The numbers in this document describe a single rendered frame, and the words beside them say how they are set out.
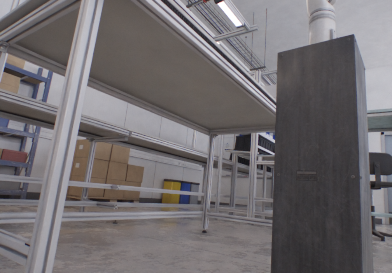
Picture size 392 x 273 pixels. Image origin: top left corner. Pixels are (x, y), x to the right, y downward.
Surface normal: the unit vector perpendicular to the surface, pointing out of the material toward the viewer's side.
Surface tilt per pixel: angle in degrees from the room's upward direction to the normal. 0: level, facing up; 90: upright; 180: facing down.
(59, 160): 90
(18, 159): 90
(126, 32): 180
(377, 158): 101
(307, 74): 90
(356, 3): 180
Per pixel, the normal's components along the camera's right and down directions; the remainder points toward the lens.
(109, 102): 0.83, -0.05
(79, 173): -0.54, -0.22
